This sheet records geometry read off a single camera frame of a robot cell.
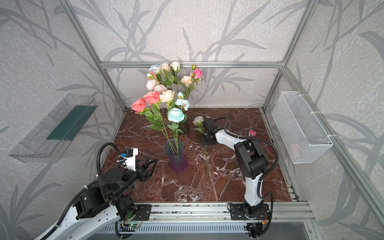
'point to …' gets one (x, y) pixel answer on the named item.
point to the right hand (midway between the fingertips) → (204, 136)
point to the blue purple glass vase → (174, 148)
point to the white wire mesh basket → (304, 138)
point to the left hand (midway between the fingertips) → (156, 157)
